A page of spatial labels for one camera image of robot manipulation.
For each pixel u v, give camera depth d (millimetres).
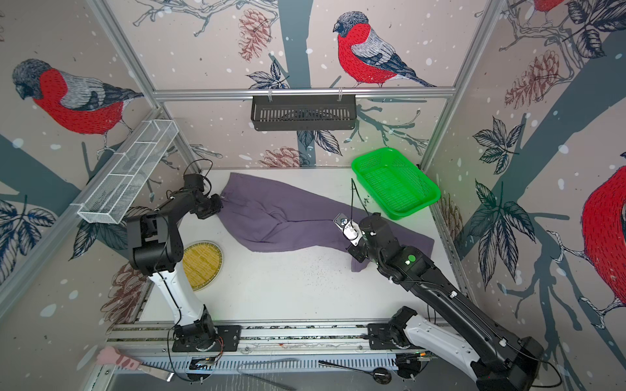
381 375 671
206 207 865
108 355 681
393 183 1168
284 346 728
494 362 386
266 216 985
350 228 619
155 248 531
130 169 791
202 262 882
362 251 629
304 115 1069
